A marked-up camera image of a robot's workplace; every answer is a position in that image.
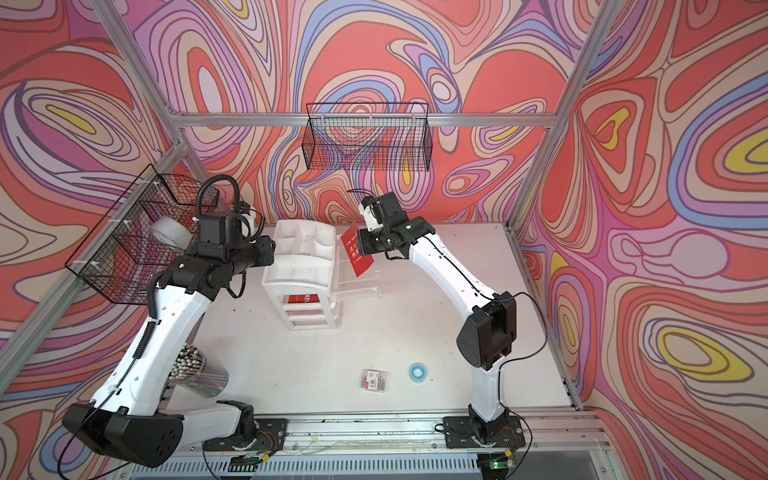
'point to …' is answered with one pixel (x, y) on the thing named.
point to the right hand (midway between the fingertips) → (361, 251)
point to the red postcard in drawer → (303, 298)
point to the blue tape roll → (417, 372)
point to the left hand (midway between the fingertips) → (272, 243)
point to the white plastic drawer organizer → (302, 276)
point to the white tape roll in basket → (172, 231)
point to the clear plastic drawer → (351, 289)
